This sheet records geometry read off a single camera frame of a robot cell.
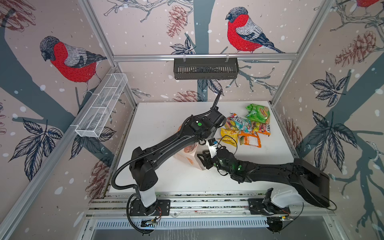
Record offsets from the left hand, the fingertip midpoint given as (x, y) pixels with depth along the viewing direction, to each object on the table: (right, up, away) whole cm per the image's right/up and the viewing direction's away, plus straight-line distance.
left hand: (208, 125), depth 78 cm
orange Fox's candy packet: (+29, -10, +18) cm, 35 cm away
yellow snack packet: (+18, -7, +20) cm, 28 cm away
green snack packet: (+38, +7, +26) cm, 46 cm away
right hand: (-5, -17, +2) cm, 18 cm away
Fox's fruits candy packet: (+18, -1, +26) cm, 31 cm away
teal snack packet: (+26, -1, +20) cm, 32 cm away
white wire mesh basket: (-57, +1, -7) cm, 58 cm away
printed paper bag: (-9, -14, -7) cm, 18 cm away
